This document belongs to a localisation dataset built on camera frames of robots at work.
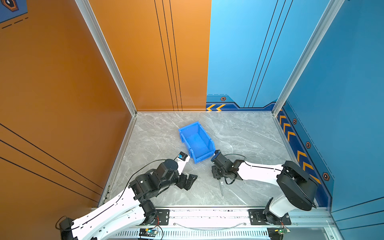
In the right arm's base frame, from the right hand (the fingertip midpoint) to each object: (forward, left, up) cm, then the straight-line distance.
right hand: (213, 172), depth 89 cm
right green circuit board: (-29, -31, -1) cm, 42 cm away
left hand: (-7, +12, +16) cm, 22 cm away
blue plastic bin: (+21, +9, +1) cm, 23 cm away
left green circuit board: (-29, +34, -1) cm, 45 cm away
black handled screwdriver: (-10, -4, 0) cm, 10 cm away
